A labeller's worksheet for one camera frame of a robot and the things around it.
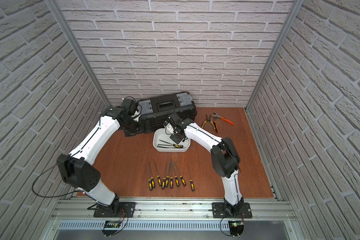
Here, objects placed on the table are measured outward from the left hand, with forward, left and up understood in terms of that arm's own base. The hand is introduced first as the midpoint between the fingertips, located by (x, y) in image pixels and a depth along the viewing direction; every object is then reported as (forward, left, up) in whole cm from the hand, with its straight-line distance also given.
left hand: (146, 128), depth 81 cm
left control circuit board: (-42, +16, -24) cm, 51 cm away
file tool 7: (-20, -20, -21) cm, 35 cm away
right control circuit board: (-44, -46, -21) cm, 67 cm away
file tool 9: (-1, -19, -18) cm, 26 cm away
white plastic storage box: (+3, -7, -20) cm, 21 cm away
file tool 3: (-24, -10, -19) cm, 32 cm away
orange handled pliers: (+27, -46, -18) cm, 56 cm away
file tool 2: (-19, -6, -21) cm, 29 cm away
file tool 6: (-21, -17, -20) cm, 33 cm away
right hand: (+4, -19, -11) cm, 22 cm away
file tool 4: (-20, -12, -19) cm, 30 cm away
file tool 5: (-23, -14, -19) cm, 33 cm away
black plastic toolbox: (+17, -2, -4) cm, 17 cm away
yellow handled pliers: (+24, -40, -19) cm, 51 cm away
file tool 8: (-22, -25, -20) cm, 39 cm away
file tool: (-21, -3, -20) cm, 29 cm away
